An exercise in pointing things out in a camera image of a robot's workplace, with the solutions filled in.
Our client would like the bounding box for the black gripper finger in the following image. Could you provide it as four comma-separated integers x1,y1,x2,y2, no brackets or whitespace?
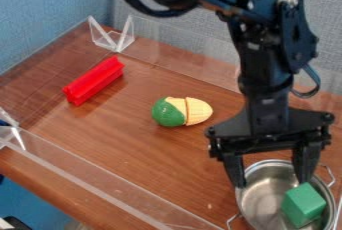
224,153,246,188
292,141,322,183

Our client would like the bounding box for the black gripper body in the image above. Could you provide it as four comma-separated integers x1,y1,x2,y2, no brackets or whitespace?
206,98,334,160

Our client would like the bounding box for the green block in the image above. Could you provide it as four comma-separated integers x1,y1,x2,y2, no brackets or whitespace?
281,183,328,228

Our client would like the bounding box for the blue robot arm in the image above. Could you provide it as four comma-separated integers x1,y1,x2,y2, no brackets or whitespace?
125,0,334,188

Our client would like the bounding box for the metal pot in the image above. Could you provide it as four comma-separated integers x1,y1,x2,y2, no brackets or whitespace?
228,159,341,230

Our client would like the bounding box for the red plastic block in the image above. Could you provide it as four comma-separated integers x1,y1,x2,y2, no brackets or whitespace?
63,56,125,106

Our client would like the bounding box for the green and yellow toy corn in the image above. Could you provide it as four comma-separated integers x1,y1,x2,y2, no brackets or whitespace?
151,97,214,127

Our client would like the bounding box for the clear acrylic front barrier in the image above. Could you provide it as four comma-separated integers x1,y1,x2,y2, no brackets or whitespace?
0,108,225,230

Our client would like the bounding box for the clear acrylic barrier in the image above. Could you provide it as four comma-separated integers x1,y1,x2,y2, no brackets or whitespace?
0,108,225,230
122,15,342,128

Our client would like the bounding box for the clear acrylic back barrier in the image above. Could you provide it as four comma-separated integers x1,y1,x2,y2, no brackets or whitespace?
122,15,342,128

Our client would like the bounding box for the clear acrylic corner bracket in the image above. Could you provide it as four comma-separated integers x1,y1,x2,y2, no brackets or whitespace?
89,16,135,53

